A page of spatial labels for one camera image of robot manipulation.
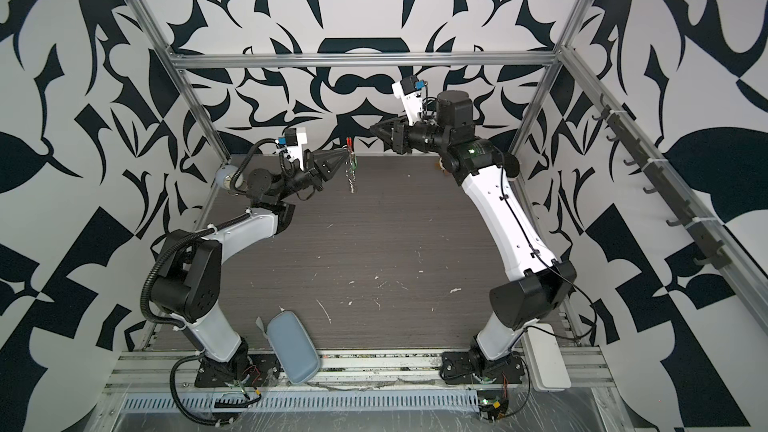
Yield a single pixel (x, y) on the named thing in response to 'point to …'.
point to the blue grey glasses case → (294, 347)
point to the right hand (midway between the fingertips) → (373, 126)
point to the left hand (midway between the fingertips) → (349, 147)
